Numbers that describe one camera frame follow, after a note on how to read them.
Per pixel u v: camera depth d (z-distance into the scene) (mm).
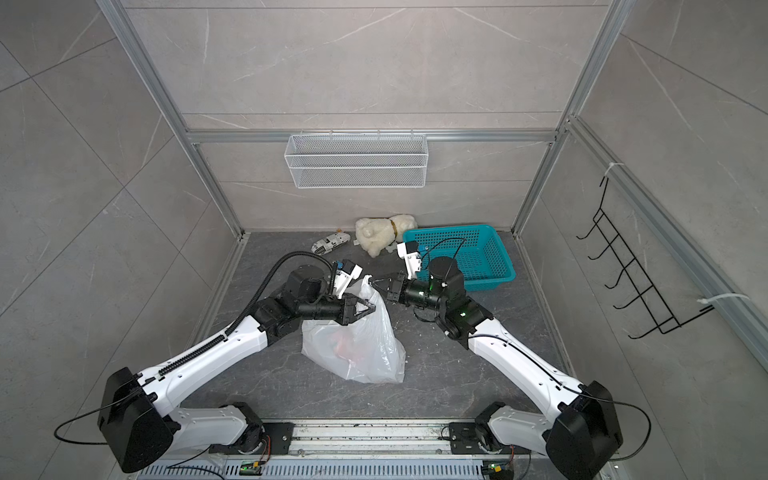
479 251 1134
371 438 746
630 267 676
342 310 639
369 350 780
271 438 730
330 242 1120
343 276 669
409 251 657
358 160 1004
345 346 808
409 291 618
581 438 381
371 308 714
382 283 671
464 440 727
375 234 1068
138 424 383
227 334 491
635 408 402
